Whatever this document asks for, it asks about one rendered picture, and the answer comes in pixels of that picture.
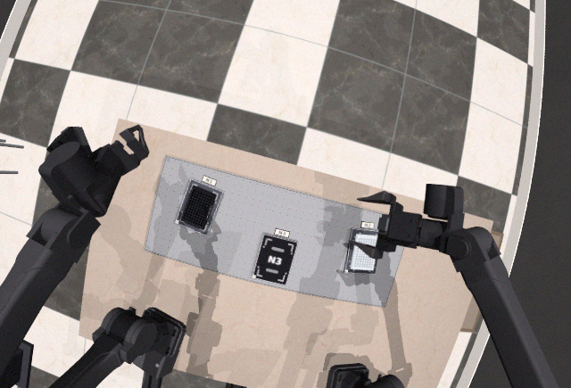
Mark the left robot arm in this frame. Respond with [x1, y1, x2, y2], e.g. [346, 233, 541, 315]
[0, 127, 181, 388]

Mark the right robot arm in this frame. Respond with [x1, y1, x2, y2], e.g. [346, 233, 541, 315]
[332, 184, 559, 388]

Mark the black rectangular frame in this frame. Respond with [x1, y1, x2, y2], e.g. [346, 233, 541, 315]
[252, 234, 298, 285]

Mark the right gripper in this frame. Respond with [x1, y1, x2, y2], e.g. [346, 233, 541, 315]
[348, 191, 424, 260]

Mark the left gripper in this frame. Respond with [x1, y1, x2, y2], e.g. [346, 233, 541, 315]
[88, 125, 149, 190]

